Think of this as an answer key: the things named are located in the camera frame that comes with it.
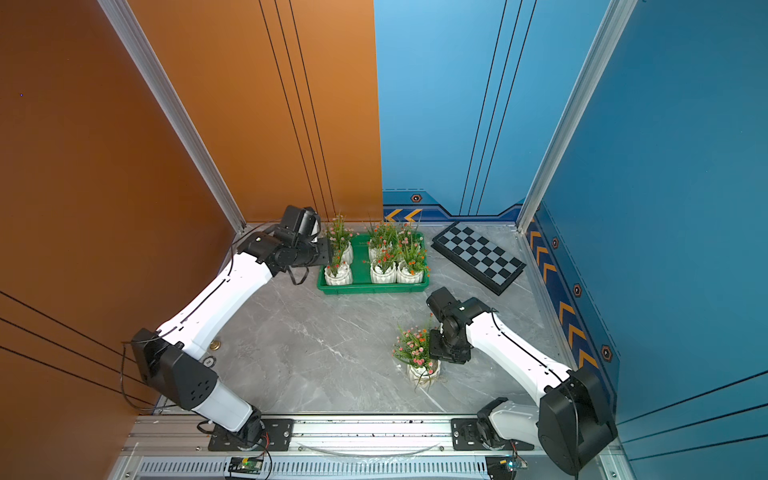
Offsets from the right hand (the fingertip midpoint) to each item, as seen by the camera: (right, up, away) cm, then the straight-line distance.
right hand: (437, 357), depth 80 cm
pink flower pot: (-30, +33, +17) cm, 48 cm away
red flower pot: (-30, +22, +17) cm, 41 cm away
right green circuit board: (+14, -23, -9) cm, 29 cm away
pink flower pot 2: (-7, +5, -7) cm, 11 cm away
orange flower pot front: (-15, +32, +19) cm, 41 cm away
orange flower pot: (-6, +23, +12) cm, 27 cm away
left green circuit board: (-48, -23, -8) cm, 54 cm away
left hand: (-29, +30, +1) cm, 42 cm away
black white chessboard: (+18, +26, +26) cm, 41 cm away
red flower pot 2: (-15, +23, +17) cm, 32 cm away
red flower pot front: (-6, +31, +17) cm, 36 cm away
